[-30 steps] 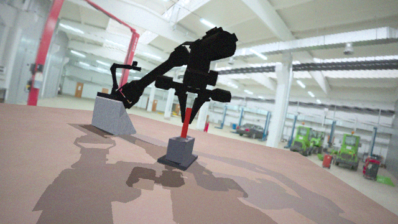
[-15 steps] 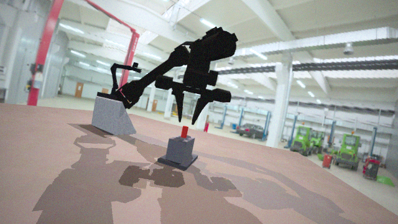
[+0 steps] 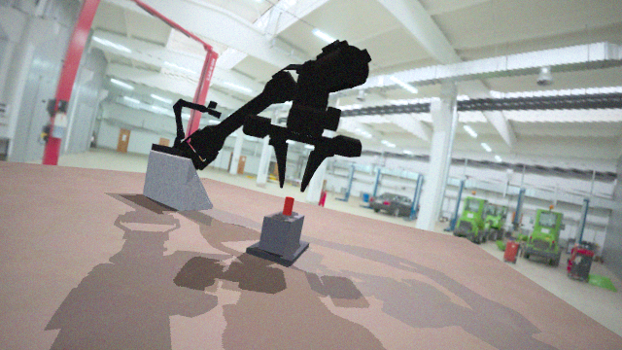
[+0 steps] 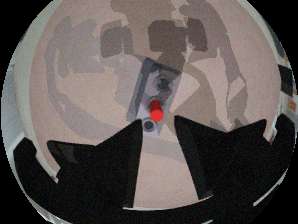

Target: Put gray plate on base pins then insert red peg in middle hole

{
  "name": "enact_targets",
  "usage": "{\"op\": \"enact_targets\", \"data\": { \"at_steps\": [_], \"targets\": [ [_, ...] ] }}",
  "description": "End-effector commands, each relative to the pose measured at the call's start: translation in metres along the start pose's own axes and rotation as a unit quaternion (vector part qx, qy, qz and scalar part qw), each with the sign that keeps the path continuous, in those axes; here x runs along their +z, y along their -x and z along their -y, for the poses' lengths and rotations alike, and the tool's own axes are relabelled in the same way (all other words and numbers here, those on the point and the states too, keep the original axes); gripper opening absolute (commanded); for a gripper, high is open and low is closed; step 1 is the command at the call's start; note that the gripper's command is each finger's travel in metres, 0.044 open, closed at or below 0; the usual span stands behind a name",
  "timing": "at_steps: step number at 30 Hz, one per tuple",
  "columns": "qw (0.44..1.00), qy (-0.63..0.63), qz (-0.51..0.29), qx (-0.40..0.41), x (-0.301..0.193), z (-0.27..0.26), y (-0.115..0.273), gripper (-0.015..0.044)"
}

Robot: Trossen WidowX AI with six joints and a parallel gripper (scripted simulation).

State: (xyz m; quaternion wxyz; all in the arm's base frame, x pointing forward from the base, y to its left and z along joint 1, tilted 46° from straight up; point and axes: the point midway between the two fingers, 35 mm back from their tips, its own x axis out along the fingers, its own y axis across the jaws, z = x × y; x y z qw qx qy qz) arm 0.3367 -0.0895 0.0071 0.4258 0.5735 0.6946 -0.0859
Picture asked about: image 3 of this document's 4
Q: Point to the red peg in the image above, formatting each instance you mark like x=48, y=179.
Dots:
x=288, y=206

